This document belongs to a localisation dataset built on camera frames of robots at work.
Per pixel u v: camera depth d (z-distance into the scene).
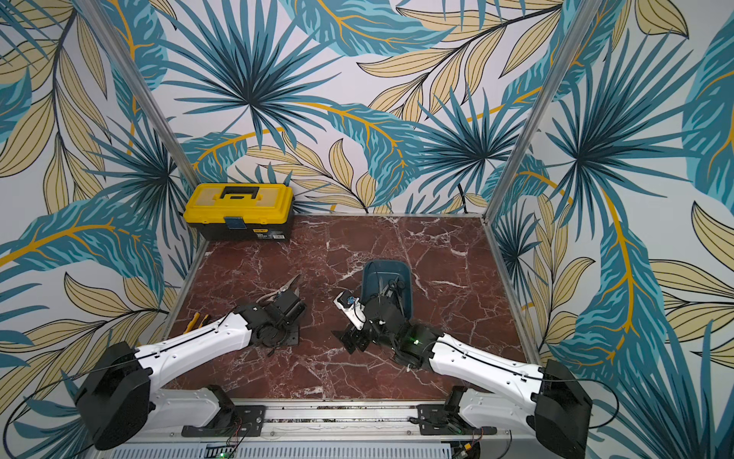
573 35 0.72
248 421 0.75
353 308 0.62
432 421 0.73
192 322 0.89
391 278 0.99
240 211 1.00
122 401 0.40
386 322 0.55
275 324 0.61
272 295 0.95
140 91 0.81
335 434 0.73
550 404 0.41
